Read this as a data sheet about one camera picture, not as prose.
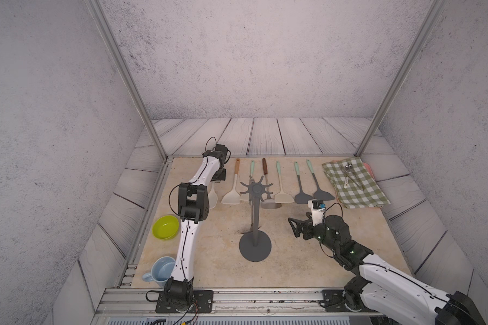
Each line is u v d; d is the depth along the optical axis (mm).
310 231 712
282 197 1020
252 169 1145
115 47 788
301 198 1018
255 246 863
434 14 714
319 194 1029
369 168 1136
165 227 909
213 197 1004
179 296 633
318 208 697
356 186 1060
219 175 978
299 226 714
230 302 741
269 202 991
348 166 1145
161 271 797
